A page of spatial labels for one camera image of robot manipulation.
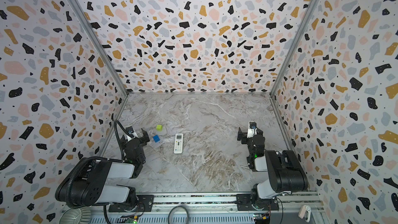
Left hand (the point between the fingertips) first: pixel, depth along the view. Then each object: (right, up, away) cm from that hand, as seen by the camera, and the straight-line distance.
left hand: (132, 130), depth 86 cm
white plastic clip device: (+86, -35, -15) cm, 95 cm away
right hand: (+65, +3, +5) cm, 65 cm away
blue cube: (+10, -6, +9) cm, 15 cm away
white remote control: (+24, -10, +7) cm, 27 cm away
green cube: (+10, 0, +15) cm, 18 cm away
